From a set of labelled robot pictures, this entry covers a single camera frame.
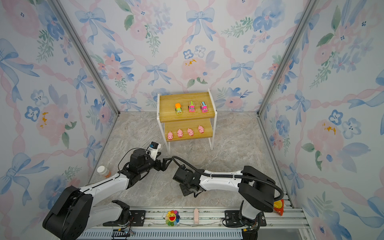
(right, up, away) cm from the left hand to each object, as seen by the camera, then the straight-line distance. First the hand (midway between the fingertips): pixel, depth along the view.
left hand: (166, 155), depth 86 cm
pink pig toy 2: (+8, +12, 0) cm, 15 cm away
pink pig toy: (+2, +11, -2) cm, 12 cm away
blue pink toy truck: (+21, +26, -12) cm, 35 cm away
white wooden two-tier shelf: (+13, +21, -12) cm, 28 cm away
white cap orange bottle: (-34, -8, -3) cm, 35 cm away
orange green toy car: (+8, +25, -12) cm, 29 cm away
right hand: (+11, -18, -3) cm, 21 cm away
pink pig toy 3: (+14, +13, 0) cm, 19 cm away
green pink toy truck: (+15, +26, -11) cm, 32 cm away
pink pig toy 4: (+20, +15, +2) cm, 25 cm away
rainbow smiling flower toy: (+5, -29, -12) cm, 32 cm away
